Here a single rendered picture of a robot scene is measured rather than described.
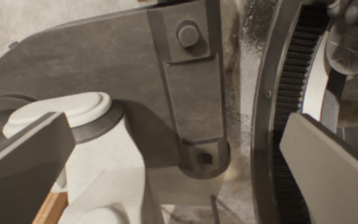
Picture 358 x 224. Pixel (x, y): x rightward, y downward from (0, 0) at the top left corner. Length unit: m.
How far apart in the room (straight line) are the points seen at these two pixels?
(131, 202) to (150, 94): 0.34
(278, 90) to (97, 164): 0.31
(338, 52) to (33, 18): 0.71
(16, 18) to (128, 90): 0.40
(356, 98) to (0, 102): 1.14
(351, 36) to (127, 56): 0.39
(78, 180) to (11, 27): 0.56
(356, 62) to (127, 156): 0.32
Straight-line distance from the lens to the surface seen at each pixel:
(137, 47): 0.47
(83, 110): 0.40
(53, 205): 0.81
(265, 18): 0.68
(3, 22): 0.79
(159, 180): 0.99
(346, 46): 0.32
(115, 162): 0.32
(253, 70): 0.72
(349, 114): 1.03
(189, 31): 0.38
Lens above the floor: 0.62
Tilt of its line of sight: 58 degrees down
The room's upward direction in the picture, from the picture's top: 176 degrees clockwise
